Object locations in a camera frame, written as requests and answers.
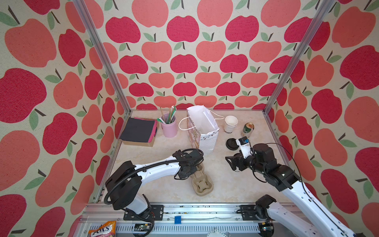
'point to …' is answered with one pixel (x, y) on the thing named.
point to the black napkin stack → (139, 129)
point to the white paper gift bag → (203, 128)
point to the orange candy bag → (108, 229)
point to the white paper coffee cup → (237, 170)
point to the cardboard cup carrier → (202, 183)
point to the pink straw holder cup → (170, 127)
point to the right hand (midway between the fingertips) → (237, 153)
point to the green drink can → (247, 129)
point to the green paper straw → (172, 110)
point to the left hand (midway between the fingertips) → (195, 173)
